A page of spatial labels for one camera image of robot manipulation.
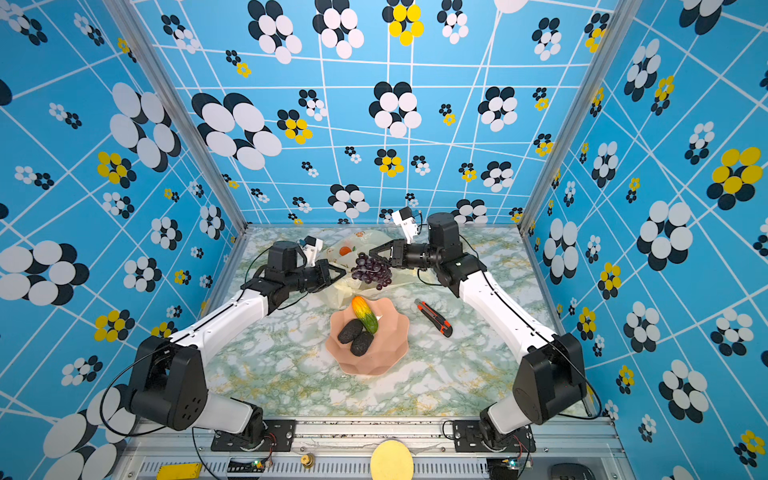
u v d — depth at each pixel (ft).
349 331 2.83
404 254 2.13
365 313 2.91
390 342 2.90
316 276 2.45
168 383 1.39
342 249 3.45
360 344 2.76
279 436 2.42
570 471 2.27
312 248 2.58
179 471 2.27
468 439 2.37
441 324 3.00
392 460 2.24
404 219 2.24
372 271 2.32
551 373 1.36
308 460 2.23
